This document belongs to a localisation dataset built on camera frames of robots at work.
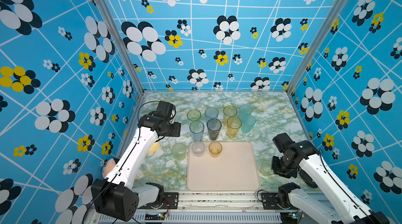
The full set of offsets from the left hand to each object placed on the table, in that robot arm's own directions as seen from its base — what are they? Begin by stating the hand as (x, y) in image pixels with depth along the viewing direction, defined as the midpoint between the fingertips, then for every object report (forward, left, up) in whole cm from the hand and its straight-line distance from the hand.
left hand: (175, 129), depth 79 cm
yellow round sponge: (-3, +14, -15) cm, 21 cm away
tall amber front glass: (+7, -32, -7) cm, 33 cm away
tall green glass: (+12, -9, -4) cm, 15 cm away
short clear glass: (-3, -11, -16) cm, 20 cm away
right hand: (-18, -50, -9) cm, 54 cm away
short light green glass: (-5, 0, -15) cm, 16 cm away
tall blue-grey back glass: (+17, -19, -8) cm, 27 cm away
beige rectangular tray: (-15, -31, -15) cm, 38 cm away
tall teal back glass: (+21, -41, -11) cm, 48 cm away
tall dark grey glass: (+8, -21, -10) cm, 24 cm away
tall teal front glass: (+13, -42, -12) cm, 46 cm away
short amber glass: (-3, -21, -16) cm, 27 cm away
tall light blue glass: (+6, -10, -8) cm, 14 cm away
